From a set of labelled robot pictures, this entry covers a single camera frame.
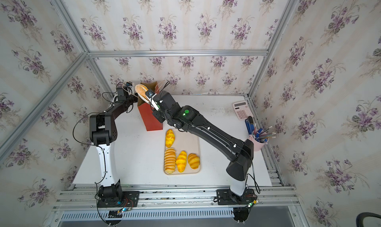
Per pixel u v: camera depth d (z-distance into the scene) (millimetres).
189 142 925
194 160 823
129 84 957
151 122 910
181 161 834
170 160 833
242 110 1099
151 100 563
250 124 986
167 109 499
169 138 928
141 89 728
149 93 566
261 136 860
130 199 722
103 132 626
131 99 930
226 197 733
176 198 748
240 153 425
